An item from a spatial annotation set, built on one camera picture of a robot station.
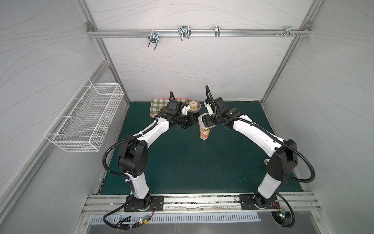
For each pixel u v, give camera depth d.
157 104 1.18
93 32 0.77
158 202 0.73
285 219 0.71
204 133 0.91
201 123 0.78
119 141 0.45
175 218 0.70
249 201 0.73
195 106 1.10
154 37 0.79
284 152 0.45
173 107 0.70
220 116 0.62
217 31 0.78
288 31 0.76
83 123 0.68
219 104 0.63
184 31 0.77
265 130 0.50
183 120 0.76
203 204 0.75
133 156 0.48
